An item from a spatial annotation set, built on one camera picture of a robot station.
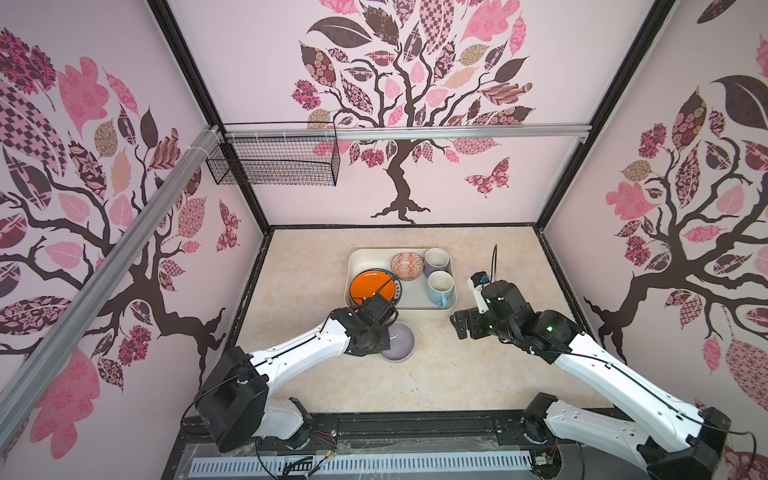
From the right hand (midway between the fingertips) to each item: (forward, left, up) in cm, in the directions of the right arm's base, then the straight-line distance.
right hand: (466, 311), depth 75 cm
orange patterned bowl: (+28, +13, -17) cm, 35 cm away
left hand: (-5, +23, -12) cm, 26 cm away
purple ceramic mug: (+29, +3, -15) cm, 33 cm away
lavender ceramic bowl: (-3, +16, -13) cm, 21 cm away
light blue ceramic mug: (+12, +4, -9) cm, 16 cm away
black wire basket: (+71, +67, -1) cm, 98 cm away
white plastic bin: (+13, +12, -17) cm, 25 cm away
